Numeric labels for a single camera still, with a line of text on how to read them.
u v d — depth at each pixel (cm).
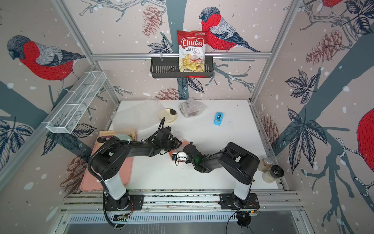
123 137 97
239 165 47
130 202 72
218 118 107
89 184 80
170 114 112
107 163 48
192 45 83
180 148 88
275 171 73
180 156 79
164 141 78
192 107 110
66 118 71
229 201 73
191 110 108
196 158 71
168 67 95
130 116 114
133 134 98
